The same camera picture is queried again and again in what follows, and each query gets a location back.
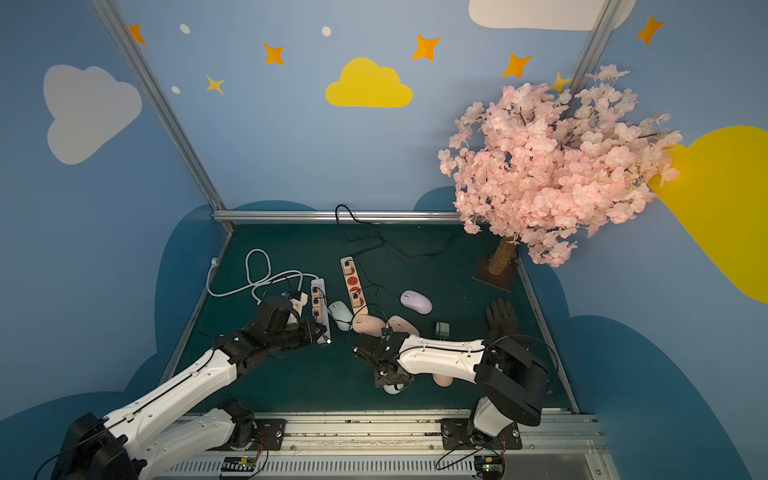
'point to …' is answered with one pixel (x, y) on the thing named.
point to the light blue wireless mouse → (391, 389)
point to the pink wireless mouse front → (368, 325)
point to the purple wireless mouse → (416, 301)
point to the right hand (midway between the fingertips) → (390, 372)
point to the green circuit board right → (490, 467)
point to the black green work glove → (502, 321)
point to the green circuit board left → (239, 464)
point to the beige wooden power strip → (354, 286)
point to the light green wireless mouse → (341, 314)
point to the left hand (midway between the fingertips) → (329, 324)
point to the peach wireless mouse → (399, 324)
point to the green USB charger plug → (442, 329)
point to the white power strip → (319, 307)
